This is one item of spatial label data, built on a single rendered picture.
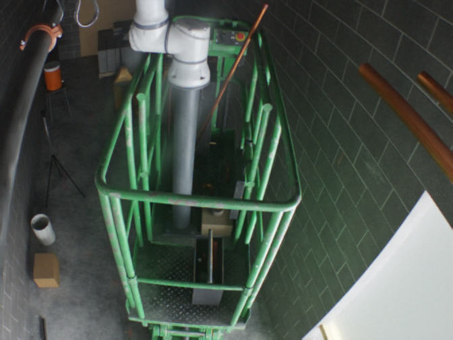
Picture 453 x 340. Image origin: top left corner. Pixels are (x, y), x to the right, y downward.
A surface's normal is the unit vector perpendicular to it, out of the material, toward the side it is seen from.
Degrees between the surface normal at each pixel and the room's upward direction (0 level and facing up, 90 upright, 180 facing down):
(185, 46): 90
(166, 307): 0
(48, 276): 0
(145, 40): 104
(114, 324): 0
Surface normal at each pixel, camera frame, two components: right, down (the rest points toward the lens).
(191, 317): 0.09, -0.72
